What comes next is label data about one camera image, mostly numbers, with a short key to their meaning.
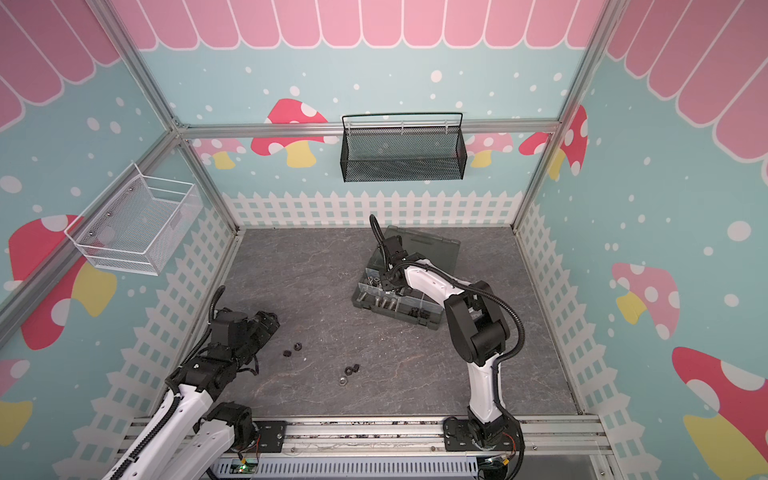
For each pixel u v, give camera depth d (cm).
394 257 76
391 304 97
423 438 76
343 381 83
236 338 63
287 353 88
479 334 51
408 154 94
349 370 85
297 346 89
